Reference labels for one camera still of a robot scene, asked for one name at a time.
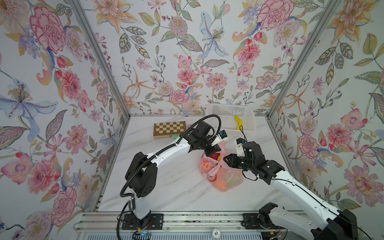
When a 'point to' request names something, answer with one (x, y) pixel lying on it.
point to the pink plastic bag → (224, 178)
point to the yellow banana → (239, 121)
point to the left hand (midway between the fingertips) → (221, 148)
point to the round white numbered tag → (216, 233)
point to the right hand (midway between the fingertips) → (224, 156)
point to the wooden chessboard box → (166, 130)
